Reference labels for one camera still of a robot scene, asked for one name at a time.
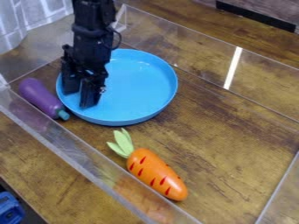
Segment clear acrylic enclosure wall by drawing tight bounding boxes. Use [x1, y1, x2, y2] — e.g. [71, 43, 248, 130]
[0, 0, 299, 224]

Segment blue round tray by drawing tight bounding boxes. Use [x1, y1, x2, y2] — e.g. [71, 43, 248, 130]
[57, 49, 178, 126]

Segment black bar in background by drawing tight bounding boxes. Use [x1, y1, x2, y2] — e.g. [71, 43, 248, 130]
[216, 0, 297, 32]

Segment white curtain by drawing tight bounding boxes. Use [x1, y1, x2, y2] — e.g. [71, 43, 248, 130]
[0, 0, 73, 54]

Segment purple toy eggplant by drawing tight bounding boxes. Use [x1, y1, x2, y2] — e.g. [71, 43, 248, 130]
[19, 78, 71, 121]

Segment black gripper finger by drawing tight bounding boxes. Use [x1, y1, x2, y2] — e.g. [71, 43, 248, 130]
[62, 64, 81, 95]
[79, 75, 106, 109]

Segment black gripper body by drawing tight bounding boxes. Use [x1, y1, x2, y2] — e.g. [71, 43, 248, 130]
[61, 24, 114, 85]

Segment orange toy carrot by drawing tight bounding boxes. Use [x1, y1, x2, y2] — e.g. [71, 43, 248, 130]
[107, 129, 189, 201]

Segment blue object at corner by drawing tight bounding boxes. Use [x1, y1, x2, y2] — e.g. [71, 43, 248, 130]
[0, 192, 25, 224]

